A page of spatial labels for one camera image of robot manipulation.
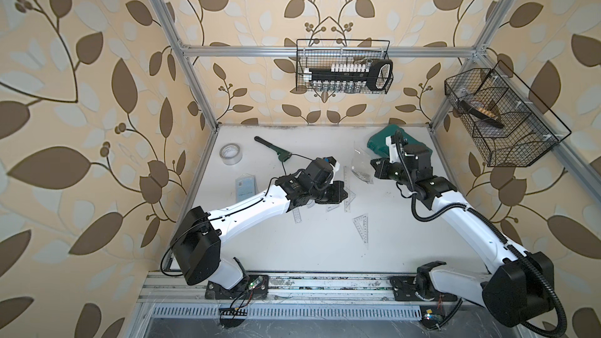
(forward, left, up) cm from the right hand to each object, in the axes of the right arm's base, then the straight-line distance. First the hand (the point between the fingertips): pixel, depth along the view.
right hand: (371, 161), depth 81 cm
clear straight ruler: (-10, +27, -21) cm, 36 cm away
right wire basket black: (+1, -42, +12) cm, 43 cm away
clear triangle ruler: (-15, +3, -21) cm, 26 cm away
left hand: (-11, +10, -1) cm, 15 cm away
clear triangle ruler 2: (-11, +8, -4) cm, 14 cm away
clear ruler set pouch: (+3, +2, -6) cm, 7 cm away
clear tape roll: (+21, +59, -19) cm, 65 cm away
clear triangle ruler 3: (-7, +13, -21) cm, 26 cm away
